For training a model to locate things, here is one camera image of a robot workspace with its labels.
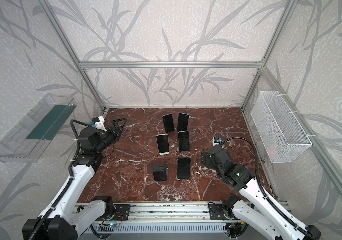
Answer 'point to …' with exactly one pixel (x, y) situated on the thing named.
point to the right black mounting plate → (216, 211)
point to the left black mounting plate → (123, 211)
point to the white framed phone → (163, 144)
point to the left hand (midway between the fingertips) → (127, 119)
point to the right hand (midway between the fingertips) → (210, 148)
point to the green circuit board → (112, 224)
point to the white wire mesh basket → (282, 137)
